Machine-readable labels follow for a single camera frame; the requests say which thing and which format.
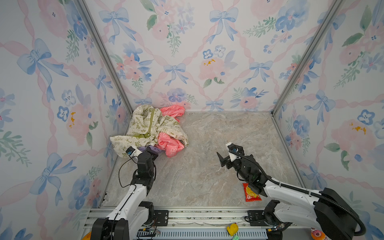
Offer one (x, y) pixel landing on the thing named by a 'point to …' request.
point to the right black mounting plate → (258, 219)
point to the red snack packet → (250, 195)
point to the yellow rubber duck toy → (233, 229)
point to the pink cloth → (170, 144)
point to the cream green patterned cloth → (146, 123)
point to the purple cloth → (151, 148)
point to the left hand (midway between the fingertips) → (150, 145)
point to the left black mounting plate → (162, 217)
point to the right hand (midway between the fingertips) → (225, 147)
